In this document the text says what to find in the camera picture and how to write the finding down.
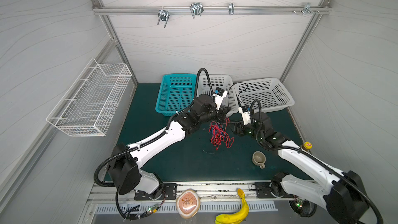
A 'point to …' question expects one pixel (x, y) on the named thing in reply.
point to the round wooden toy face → (188, 202)
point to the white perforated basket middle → (225, 82)
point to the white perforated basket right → (270, 92)
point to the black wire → (238, 100)
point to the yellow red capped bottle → (307, 145)
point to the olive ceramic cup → (258, 158)
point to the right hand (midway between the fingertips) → (234, 118)
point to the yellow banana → (237, 218)
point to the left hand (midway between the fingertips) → (233, 106)
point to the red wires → (219, 135)
